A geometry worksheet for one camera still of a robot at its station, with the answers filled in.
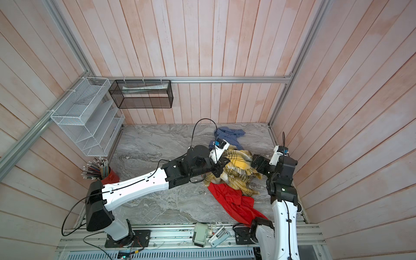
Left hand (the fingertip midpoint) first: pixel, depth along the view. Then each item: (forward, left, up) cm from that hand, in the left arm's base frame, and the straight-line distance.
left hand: (229, 162), depth 67 cm
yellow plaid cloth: (-4, -4, -1) cm, 6 cm away
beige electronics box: (-23, +12, -23) cm, 35 cm away
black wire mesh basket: (+55, +52, -4) cm, 76 cm away
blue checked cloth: (+38, -8, -26) cm, 46 cm away
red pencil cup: (+3, +60, -21) cm, 64 cm away
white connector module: (-23, +3, -26) cm, 35 cm away
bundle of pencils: (+6, +67, -16) cm, 69 cm away
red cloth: (-12, -8, -24) cm, 27 cm away
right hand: (+7, -17, -6) cm, 20 cm away
